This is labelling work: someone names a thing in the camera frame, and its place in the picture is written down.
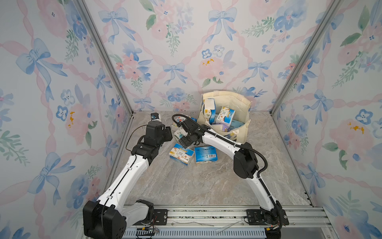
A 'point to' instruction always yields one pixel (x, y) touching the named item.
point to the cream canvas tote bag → (238, 102)
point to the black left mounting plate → (160, 218)
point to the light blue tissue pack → (236, 124)
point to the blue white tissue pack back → (210, 110)
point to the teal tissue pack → (178, 134)
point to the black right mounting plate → (255, 217)
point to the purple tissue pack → (226, 127)
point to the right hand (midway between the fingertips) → (188, 136)
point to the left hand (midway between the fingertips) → (166, 127)
